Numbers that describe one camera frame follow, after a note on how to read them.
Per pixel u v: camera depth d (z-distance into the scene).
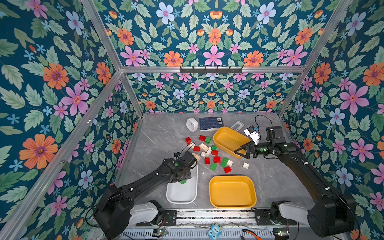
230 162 0.93
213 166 0.91
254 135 0.70
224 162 0.92
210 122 1.14
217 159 0.93
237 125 1.11
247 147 0.66
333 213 0.39
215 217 0.75
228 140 1.04
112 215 0.40
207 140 1.01
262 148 0.67
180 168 0.59
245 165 0.91
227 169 0.91
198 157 0.95
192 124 1.04
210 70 0.93
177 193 0.82
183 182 0.84
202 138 1.02
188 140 1.00
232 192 0.80
